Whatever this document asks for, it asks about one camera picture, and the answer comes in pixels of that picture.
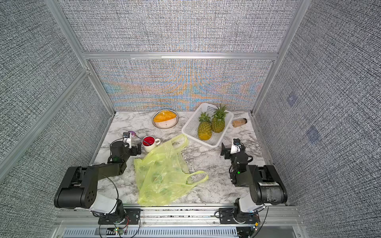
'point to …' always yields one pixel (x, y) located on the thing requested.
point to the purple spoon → (133, 134)
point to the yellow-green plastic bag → (162, 174)
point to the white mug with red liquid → (149, 143)
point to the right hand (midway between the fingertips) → (231, 139)
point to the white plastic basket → (190, 128)
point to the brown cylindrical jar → (238, 122)
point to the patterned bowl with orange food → (165, 118)
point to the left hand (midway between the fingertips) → (135, 140)
